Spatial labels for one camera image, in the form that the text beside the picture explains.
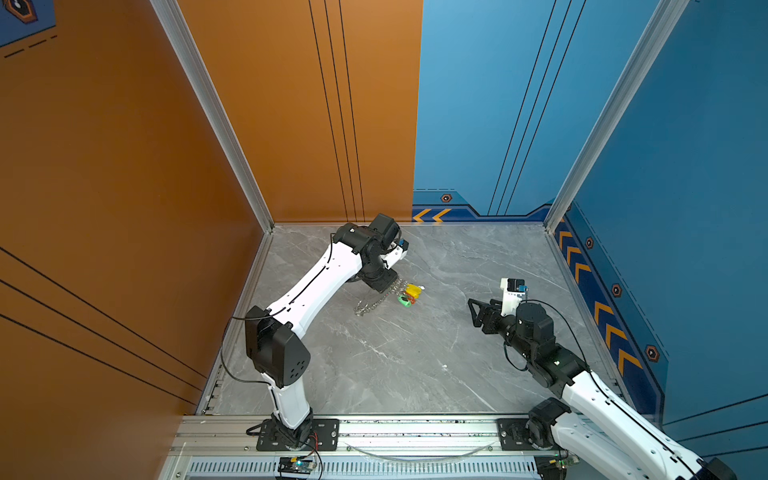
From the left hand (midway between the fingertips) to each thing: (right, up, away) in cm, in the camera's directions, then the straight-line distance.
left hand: (384, 279), depth 81 cm
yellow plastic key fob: (+9, -4, +8) cm, 13 cm away
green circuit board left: (-21, -43, -10) cm, 49 cm away
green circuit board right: (+41, -44, -10) cm, 61 cm away
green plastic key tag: (+6, -7, +8) cm, 12 cm away
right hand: (+25, -6, -2) cm, 25 cm away
